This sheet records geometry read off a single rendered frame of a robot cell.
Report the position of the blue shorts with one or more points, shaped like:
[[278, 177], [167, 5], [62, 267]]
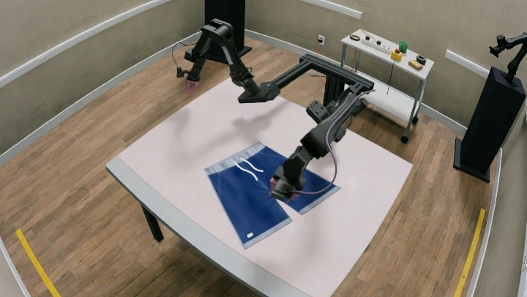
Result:
[[242, 184]]

